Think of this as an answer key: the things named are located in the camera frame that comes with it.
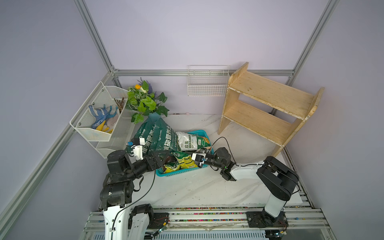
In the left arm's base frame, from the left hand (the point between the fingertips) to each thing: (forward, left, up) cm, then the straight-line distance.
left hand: (163, 154), depth 65 cm
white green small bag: (+16, -10, -14) cm, 23 cm away
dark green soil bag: (+15, +7, -6) cm, 17 cm away
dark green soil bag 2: (+13, -2, -9) cm, 16 cm away
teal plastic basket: (+2, +6, -23) cm, 24 cm away
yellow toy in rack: (+13, +32, +3) cm, 35 cm away
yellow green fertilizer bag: (+4, -8, -12) cm, 15 cm away
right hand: (+9, -10, -12) cm, 18 cm away
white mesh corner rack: (+36, +35, +2) cm, 50 cm away
